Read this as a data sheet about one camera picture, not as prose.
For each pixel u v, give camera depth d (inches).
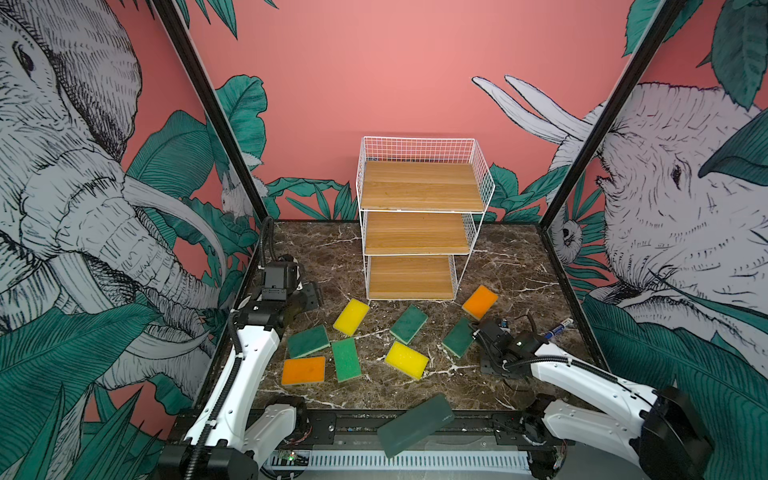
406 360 33.1
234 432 15.4
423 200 27.4
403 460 27.6
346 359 33.4
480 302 38.7
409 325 35.7
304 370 32.3
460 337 34.5
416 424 29.2
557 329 35.7
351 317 36.7
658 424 15.9
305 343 34.6
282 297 22.7
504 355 24.0
